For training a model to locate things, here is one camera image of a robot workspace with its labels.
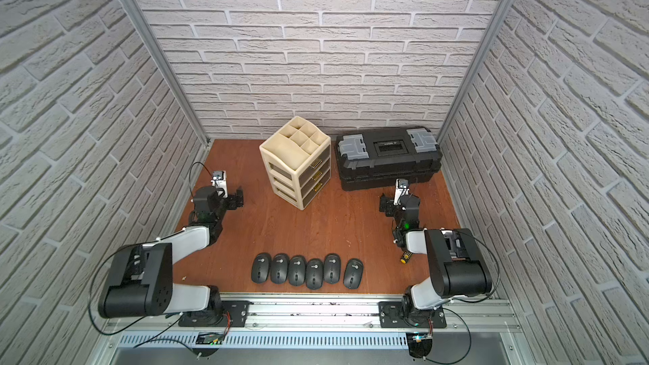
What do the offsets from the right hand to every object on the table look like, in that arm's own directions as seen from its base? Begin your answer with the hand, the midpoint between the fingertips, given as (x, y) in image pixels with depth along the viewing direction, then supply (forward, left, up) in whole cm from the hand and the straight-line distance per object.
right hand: (399, 193), depth 94 cm
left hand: (+5, +64, +6) cm, 65 cm away
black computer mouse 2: (-23, +45, -4) cm, 51 cm away
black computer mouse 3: (-25, +39, -4) cm, 46 cm away
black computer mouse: (-23, +51, -4) cm, 56 cm away
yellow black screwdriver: (-23, +3, -5) cm, 24 cm away
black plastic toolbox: (+8, +8, +11) cm, 17 cm away
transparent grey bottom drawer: (-1, +36, 0) cm, 36 cm away
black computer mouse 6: (-27, +21, -4) cm, 34 cm away
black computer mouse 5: (-25, +27, -4) cm, 37 cm away
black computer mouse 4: (-26, +33, -3) cm, 42 cm away
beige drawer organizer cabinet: (+4, +37, +17) cm, 41 cm away
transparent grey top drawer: (+4, +32, +15) cm, 35 cm away
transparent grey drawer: (+7, +30, +3) cm, 31 cm away
